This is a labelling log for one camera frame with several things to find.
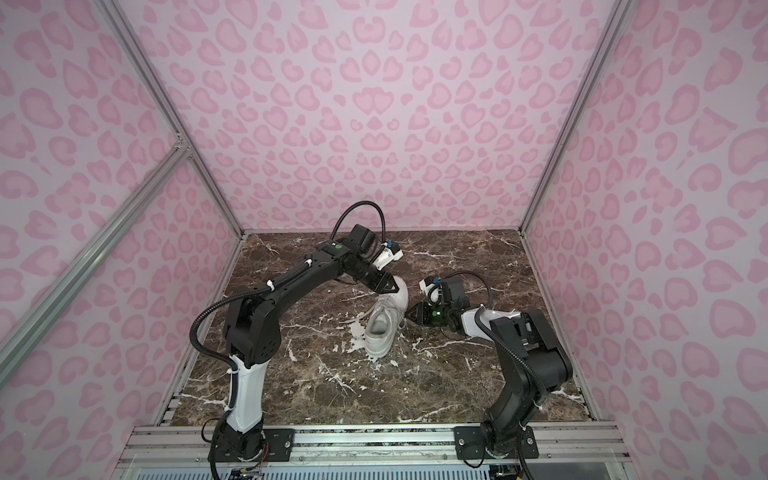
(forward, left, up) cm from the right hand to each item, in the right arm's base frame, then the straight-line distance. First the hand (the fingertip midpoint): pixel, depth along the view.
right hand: (410, 312), depth 91 cm
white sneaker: (-5, +8, +1) cm, 9 cm away
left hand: (+5, +4, +9) cm, 11 cm away
